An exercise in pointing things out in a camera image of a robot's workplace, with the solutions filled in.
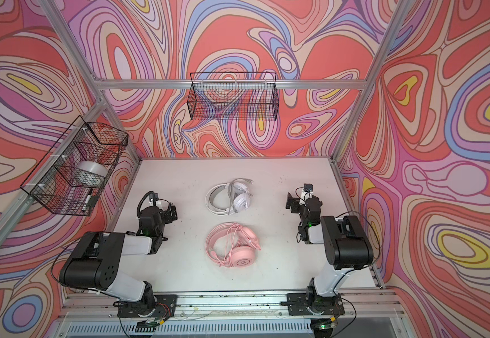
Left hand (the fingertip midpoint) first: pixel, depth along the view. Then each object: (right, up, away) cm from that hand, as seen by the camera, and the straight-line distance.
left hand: (164, 204), depth 94 cm
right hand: (+62, +3, +3) cm, 63 cm away
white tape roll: (-15, +13, -24) cm, 31 cm away
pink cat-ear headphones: (+37, -16, -16) cm, 43 cm away
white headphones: (+34, +3, -1) cm, 34 cm away
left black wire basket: (-22, +13, -25) cm, 35 cm away
